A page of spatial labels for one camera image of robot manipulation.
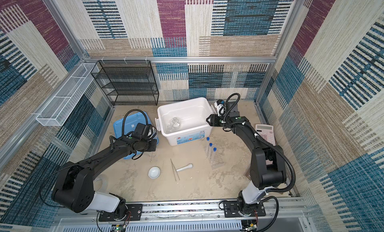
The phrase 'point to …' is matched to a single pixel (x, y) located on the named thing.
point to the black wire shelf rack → (127, 82)
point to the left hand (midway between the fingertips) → (155, 143)
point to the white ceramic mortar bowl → (154, 172)
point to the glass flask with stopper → (174, 124)
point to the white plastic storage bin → (185, 121)
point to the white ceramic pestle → (189, 166)
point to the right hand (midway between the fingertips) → (210, 121)
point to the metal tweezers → (173, 166)
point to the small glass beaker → (170, 129)
